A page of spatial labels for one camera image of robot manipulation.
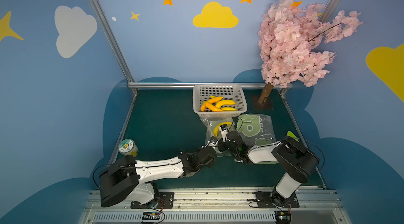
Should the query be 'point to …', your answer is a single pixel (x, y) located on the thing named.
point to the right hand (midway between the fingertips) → (219, 136)
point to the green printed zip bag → (255, 130)
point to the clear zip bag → (210, 123)
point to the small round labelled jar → (127, 146)
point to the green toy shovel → (290, 134)
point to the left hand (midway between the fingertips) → (213, 149)
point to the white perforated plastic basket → (219, 100)
